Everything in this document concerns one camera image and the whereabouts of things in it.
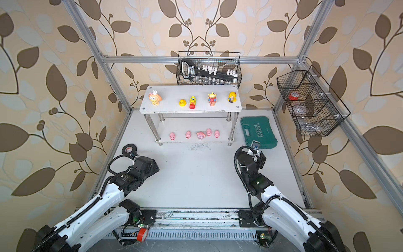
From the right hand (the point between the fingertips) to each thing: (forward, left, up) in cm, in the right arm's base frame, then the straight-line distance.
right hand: (250, 150), depth 81 cm
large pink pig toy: (+14, +26, -5) cm, 30 cm away
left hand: (-4, +55, -6) cm, 55 cm away
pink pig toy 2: (+17, +21, -6) cm, 28 cm away
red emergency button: (-33, +52, -10) cm, 63 cm away
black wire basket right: (+10, -29, +19) cm, 36 cm away
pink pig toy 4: (+16, +16, -6) cm, 24 cm away
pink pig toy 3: (+15, +44, -6) cm, 47 cm away
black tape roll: (+12, +73, -14) cm, 75 cm away
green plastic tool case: (+22, -12, -10) cm, 27 cm away
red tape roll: (+21, -23, +18) cm, 36 cm away
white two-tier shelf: (+11, +29, +18) cm, 36 cm away
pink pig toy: (+16, +34, -7) cm, 39 cm away
